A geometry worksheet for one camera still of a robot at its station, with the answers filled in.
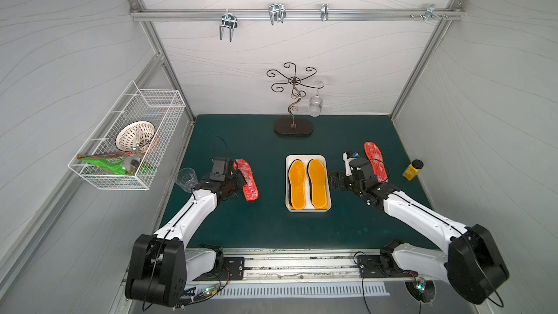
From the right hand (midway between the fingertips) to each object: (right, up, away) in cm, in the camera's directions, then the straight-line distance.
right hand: (338, 173), depth 87 cm
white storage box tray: (-12, -6, +7) cm, 15 cm away
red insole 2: (+22, +3, +15) cm, 27 cm away
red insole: (-36, -6, -1) cm, 36 cm away
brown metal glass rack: (-18, +20, +28) cm, 39 cm away
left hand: (-38, -3, 0) cm, 38 cm away
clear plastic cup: (-64, -4, +7) cm, 65 cm away
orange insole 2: (-7, -2, +8) cm, 11 cm away
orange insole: (-16, -3, +8) cm, 18 cm away
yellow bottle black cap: (+33, +1, +4) cm, 33 cm away
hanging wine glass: (-8, +30, +10) cm, 33 cm away
